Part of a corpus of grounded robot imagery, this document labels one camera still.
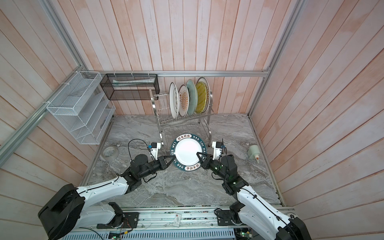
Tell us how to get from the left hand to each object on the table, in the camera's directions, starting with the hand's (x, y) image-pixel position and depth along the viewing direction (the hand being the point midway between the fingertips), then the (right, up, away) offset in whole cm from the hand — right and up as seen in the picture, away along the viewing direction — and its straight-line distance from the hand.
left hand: (176, 160), depth 77 cm
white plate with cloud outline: (-2, +33, +8) cm, 34 cm away
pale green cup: (+47, +2, +13) cm, 49 cm away
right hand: (+11, +4, 0) cm, 12 cm away
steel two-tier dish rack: (-6, +21, +5) cm, 23 cm away
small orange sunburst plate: (+4, +32, +3) cm, 33 cm away
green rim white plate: (+5, +7, 0) cm, 8 cm away
